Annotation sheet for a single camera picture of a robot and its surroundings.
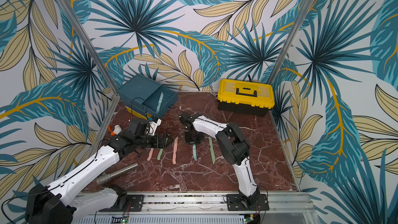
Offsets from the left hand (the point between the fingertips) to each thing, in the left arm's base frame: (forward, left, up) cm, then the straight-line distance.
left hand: (166, 142), depth 77 cm
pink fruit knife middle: (-2, -3, -14) cm, 15 cm away
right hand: (+7, -13, -15) cm, 21 cm away
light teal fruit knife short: (+2, -14, -15) cm, 20 cm away
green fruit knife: (-2, +6, -15) cm, 16 cm away
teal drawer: (+30, +2, 0) cm, 30 cm away
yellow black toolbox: (+30, -44, +3) cm, 53 cm away
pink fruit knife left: (-1, +11, -14) cm, 18 cm away
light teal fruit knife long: (+26, +8, +1) cm, 27 cm away
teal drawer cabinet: (+25, +14, +7) cm, 30 cm away
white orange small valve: (+13, +34, -12) cm, 38 cm away
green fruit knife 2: (+3, -24, -14) cm, 28 cm away
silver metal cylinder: (-10, +23, -13) cm, 28 cm away
